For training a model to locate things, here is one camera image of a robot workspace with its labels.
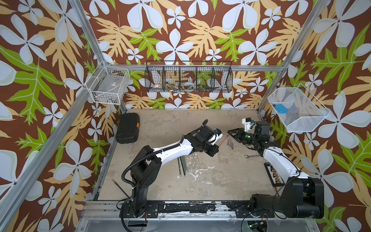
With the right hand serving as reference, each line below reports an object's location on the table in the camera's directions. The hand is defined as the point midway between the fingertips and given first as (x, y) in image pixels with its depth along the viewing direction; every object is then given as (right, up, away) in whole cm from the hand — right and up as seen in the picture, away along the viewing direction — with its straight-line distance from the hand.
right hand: (228, 131), depth 83 cm
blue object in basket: (+33, +14, +3) cm, 36 cm away
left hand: (-5, -10, 0) cm, 11 cm away
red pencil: (-4, -7, -1) cm, 8 cm away
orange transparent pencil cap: (+6, -9, +17) cm, 21 cm away
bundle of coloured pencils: (-26, -22, +5) cm, 34 cm away
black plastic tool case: (-66, +1, +18) cm, 69 cm away
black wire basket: (-23, +37, +15) cm, 46 cm away
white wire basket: (-72, +28, +3) cm, 77 cm away
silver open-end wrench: (+16, -17, +10) cm, 26 cm away
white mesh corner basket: (+40, +12, -1) cm, 42 cm away
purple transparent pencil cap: (+8, -11, +15) cm, 20 cm away
